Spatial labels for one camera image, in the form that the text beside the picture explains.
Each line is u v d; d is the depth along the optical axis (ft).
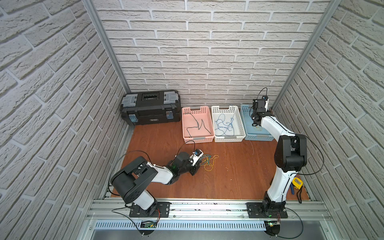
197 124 3.52
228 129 3.44
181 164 2.29
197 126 3.50
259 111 2.50
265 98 2.77
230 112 3.73
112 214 2.25
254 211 2.43
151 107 3.22
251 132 3.18
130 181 1.48
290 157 1.72
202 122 3.55
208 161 2.94
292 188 2.64
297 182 2.66
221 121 3.61
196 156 2.52
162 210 2.41
